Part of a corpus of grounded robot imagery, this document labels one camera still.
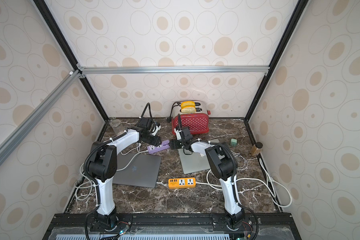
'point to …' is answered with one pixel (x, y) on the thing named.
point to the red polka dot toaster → (198, 122)
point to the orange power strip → (181, 183)
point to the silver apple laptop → (195, 162)
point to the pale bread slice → (188, 109)
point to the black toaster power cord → (169, 118)
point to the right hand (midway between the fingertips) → (171, 145)
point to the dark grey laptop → (137, 169)
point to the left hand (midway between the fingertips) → (160, 139)
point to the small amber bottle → (256, 148)
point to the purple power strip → (164, 145)
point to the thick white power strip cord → (284, 190)
